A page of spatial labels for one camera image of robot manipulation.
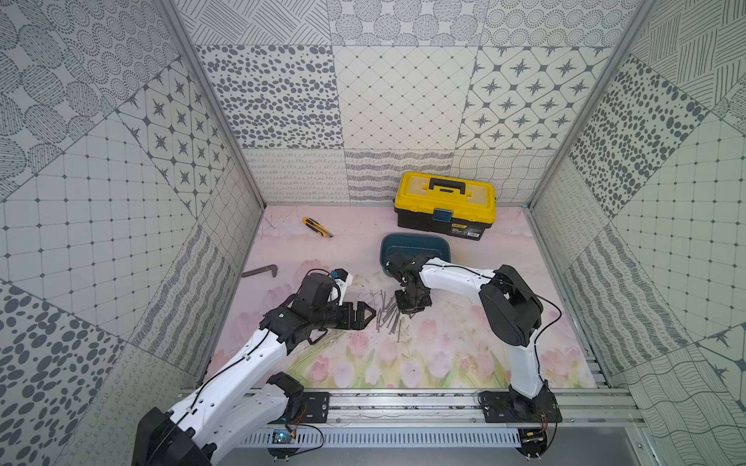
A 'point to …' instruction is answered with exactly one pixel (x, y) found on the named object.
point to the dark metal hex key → (272, 267)
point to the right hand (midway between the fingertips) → (412, 312)
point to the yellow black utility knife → (317, 227)
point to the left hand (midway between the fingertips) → (363, 306)
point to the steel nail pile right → (390, 313)
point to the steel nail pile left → (381, 312)
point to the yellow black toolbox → (457, 207)
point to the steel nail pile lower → (399, 330)
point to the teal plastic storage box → (409, 244)
